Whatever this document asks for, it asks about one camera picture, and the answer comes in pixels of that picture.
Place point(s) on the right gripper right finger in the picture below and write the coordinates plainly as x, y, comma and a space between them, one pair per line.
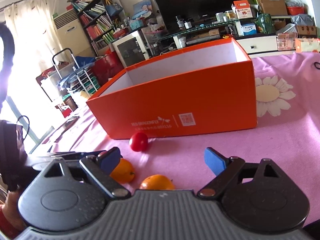
256, 196

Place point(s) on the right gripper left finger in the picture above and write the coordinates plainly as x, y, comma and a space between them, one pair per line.
68, 195

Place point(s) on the orange fruit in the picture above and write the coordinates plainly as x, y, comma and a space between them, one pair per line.
157, 182
124, 172

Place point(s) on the red cherry tomato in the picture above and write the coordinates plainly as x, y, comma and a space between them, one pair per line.
139, 142

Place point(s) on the pink floral tablecloth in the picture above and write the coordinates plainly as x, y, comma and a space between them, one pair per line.
290, 139

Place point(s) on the orange cardboard box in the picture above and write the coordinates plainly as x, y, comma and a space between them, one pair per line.
205, 88

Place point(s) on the beige standing air conditioner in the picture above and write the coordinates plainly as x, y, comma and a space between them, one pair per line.
71, 34

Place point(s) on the white glass door cabinet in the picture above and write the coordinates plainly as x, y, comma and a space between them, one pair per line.
132, 48

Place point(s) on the white television stand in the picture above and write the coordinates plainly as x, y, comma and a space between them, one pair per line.
258, 44

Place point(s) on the orange white medicine box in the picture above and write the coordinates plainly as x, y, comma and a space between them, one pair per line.
242, 9

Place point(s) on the black bookshelf with books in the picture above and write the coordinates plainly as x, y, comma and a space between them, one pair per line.
99, 20

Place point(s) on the brown cardboard box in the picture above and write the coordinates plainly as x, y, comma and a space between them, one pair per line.
273, 7

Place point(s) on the wire rack trolley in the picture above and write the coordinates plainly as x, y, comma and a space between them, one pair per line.
81, 78

